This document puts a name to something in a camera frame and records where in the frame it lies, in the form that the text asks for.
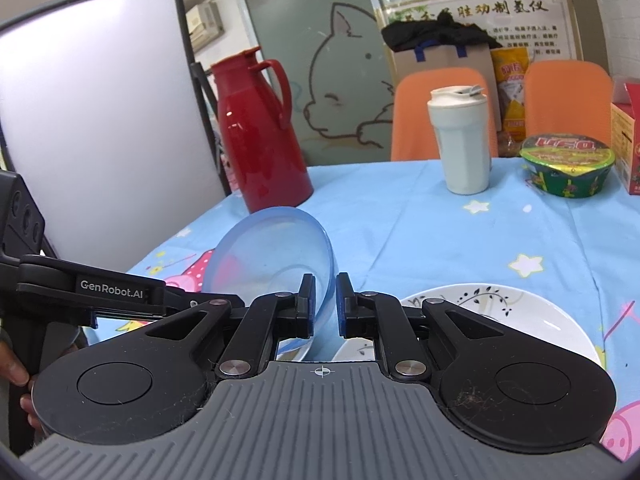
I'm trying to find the white floral plate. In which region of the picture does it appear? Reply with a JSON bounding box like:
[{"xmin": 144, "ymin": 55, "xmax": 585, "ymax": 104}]
[{"xmin": 359, "ymin": 278, "xmax": 603, "ymax": 366}]

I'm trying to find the blue translucent plastic bowl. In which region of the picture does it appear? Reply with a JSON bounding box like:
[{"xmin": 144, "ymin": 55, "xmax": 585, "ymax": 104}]
[{"xmin": 202, "ymin": 207, "xmax": 337, "ymax": 330}]

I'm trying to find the left hand in dark sleeve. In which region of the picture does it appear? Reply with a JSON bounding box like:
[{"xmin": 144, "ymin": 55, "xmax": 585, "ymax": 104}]
[{"xmin": 0, "ymin": 340, "xmax": 42, "ymax": 432}]

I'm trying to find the black framed whiteboard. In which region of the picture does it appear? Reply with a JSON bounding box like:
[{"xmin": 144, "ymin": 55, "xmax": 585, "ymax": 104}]
[{"xmin": 1, "ymin": 0, "xmax": 227, "ymax": 271}]

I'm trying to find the blue cartoon tablecloth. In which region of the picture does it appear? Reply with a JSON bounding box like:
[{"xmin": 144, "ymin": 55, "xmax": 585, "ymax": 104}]
[{"xmin": 81, "ymin": 152, "xmax": 640, "ymax": 463}]

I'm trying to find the green instant noodle cup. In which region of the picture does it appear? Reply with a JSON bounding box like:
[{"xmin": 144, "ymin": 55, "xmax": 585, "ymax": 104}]
[{"xmin": 520, "ymin": 133, "xmax": 616, "ymax": 198}]

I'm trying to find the left orange chair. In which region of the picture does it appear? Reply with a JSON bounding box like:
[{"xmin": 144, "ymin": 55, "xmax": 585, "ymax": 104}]
[{"xmin": 390, "ymin": 67, "xmax": 498, "ymax": 162}]

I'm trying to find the orange chair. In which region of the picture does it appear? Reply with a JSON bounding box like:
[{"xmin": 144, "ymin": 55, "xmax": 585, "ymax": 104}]
[
  {"xmin": 524, "ymin": 60, "xmax": 613, "ymax": 145},
  {"xmin": 390, "ymin": 67, "xmax": 498, "ymax": 162}
]

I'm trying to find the white travel tumbler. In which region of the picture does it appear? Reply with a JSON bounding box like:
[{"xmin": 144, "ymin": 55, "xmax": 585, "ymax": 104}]
[{"xmin": 427, "ymin": 86, "xmax": 490, "ymax": 195}]

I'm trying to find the red thermos jug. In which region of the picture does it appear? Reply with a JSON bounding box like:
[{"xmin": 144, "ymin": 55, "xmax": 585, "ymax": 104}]
[{"xmin": 212, "ymin": 47, "xmax": 314, "ymax": 212}]

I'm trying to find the red cracker box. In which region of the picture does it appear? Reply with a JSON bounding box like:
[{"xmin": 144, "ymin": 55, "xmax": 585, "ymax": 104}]
[{"xmin": 611, "ymin": 76, "xmax": 640, "ymax": 196}]

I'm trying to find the right orange chair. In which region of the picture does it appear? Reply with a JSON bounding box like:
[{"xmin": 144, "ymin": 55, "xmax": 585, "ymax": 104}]
[{"xmin": 524, "ymin": 60, "xmax": 613, "ymax": 145}]

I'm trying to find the white air conditioner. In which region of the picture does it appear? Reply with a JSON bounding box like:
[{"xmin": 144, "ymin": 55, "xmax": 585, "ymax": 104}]
[{"xmin": 186, "ymin": 1, "xmax": 224, "ymax": 52}]

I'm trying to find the yellow snack bag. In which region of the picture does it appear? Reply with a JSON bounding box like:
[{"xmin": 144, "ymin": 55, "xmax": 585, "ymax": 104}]
[{"xmin": 490, "ymin": 47, "xmax": 529, "ymax": 142}]

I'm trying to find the brown paper bag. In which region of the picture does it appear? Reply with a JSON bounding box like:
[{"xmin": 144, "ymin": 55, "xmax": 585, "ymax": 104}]
[{"xmin": 393, "ymin": 44, "xmax": 501, "ymax": 125}]

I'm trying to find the black cloth on bag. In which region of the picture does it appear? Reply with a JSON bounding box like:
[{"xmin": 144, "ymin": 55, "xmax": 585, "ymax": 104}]
[{"xmin": 381, "ymin": 11, "xmax": 502, "ymax": 52}]

